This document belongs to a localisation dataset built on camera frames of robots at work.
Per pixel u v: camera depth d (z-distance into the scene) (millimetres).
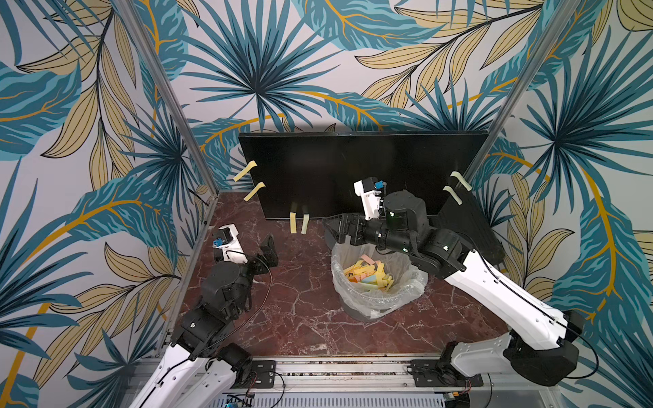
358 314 716
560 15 690
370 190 532
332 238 542
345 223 516
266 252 585
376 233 511
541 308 402
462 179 713
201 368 449
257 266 579
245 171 655
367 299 615
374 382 733
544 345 393
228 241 526
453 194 766
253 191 729
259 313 854
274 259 597
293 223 856
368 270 879
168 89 837
